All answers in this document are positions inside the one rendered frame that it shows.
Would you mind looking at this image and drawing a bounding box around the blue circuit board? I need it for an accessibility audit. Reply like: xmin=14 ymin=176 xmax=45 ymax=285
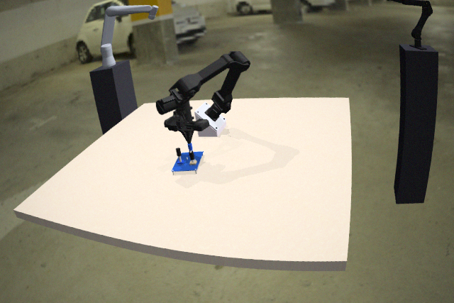
xmin=171 ymin=143 xmax=204 ymax=175

